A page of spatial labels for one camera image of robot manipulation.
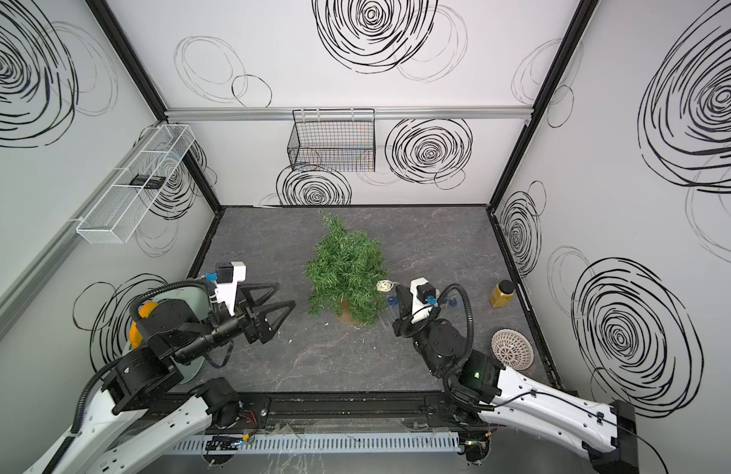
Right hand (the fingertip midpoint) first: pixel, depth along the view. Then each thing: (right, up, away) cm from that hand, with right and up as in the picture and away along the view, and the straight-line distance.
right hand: (402, 291), depth 68 cm
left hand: (-24, +1, -10) cm, 26 cm away
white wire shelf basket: (-71, +20, +5) cm, 74 cm away
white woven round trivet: (+33, -19, +15) cm, 41 cm away
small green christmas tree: (-13, +4, 0) cm, 14 cm away
